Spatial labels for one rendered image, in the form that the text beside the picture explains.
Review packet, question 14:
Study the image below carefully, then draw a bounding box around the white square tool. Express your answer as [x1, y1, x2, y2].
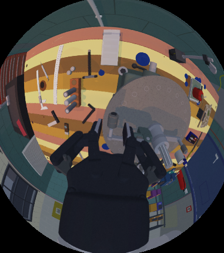
[35, 69, 49, 111]

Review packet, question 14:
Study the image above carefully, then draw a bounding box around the grey ribbed spindle collet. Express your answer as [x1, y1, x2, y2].
[148, 124, 173, 169]

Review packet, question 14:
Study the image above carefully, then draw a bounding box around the grey round index plate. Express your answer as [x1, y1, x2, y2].
[102, 75, 192, 155]

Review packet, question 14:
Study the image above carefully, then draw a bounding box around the blue door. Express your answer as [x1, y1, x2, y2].
[184, 134, 224, 222]

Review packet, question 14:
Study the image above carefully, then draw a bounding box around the grey ceiling pipe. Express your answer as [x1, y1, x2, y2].
[86, 0, 105, 28]

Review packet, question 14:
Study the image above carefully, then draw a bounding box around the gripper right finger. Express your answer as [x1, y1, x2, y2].
[122, 122, 168, 179]

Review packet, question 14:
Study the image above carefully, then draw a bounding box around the grey lever with dark handle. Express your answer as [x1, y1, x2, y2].
[163, 135, 189, 155]

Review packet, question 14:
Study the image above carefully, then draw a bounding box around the black lever with ball end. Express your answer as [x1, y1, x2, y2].
[131, 63, 148, 71]

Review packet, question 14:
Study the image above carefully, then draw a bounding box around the grey grid mat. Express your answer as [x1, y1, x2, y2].
[22, 135, 49, 177]

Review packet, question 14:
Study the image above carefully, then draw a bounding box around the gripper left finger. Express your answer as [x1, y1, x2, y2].
[49, 118, 105, 172]

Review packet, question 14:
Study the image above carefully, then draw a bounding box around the blue box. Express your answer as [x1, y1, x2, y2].
[185, 131, 199, 144]

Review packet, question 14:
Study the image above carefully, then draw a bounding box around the white paper pad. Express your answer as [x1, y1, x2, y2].
[100, 29, 122, 66]

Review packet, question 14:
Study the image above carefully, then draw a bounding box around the green bracket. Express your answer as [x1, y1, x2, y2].
[135, 126, 153, 142]

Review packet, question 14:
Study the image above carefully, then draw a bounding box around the light grey steel cylinder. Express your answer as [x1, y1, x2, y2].
[174, 149, 186, 165]

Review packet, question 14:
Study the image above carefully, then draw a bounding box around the white steel ruler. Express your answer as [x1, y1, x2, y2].
[52, 44, 65, 106]

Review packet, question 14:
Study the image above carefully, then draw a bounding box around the brown round disc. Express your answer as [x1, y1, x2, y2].
[39, 79, 48, 92]

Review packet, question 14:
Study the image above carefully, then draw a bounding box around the black hex key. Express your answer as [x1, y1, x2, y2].
[81, 103, 96, 125]

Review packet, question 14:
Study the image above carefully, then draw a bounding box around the yellow poster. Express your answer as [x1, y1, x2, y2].
[51, 201, 63, 221]

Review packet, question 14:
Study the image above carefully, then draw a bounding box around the black base grey arm lamp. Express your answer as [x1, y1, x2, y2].
[168, 48, 218, 75]

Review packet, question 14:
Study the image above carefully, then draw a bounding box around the grey scriber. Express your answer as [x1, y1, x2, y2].
[40, 62, 50, 82]

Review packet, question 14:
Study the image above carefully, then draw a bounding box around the grey steel blank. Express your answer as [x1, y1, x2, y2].
[63, 94, 78, 106]
[64, 101, 78, 114]
[63, 87, 78, 98]

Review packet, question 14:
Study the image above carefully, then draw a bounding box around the pale grey cylinder knob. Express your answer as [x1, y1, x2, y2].
[148, 61, 158, 73]

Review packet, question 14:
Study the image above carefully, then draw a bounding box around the grey crank with dark handle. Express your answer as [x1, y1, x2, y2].
[106, 111, 125, 142]

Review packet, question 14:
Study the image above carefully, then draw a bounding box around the black rod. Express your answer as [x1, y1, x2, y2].
[87, 49, 92, 76]

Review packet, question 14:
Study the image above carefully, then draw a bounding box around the green dividing head body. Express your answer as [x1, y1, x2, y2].
[116, 69, 162, 95]

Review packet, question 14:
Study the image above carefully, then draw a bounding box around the dark brown cabinet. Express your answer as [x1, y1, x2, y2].
[5, 74, 34, 141]

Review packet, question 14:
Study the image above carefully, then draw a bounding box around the red cylinder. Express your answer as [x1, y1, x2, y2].
[192, 87, 205, 99]

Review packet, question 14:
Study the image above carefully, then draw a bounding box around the red drawer cabinet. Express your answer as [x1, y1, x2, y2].
[0, 52, 28, 106]

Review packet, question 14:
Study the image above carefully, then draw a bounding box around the red fire extinguisher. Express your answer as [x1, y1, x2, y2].
[176, 169, 187, 192]

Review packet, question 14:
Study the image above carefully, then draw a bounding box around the beige patterned sheet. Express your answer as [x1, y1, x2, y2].
[198, 104, 213, 128]

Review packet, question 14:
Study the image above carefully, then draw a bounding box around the grey shelf unit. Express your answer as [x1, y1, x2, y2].
[145, 171, 176, 231]

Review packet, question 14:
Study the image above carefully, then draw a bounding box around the orange wooden block rack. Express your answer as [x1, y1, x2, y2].
[69, 78, 82, 108]

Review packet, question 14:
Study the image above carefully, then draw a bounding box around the black and white tool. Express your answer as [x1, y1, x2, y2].
[47, 109, 61, 128]

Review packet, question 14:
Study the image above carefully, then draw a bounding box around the dark framed window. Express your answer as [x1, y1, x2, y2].
[0, 165, 38, 222]

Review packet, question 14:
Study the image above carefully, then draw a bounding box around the large blue disc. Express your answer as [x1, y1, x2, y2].
[135, 52, 151, 66]

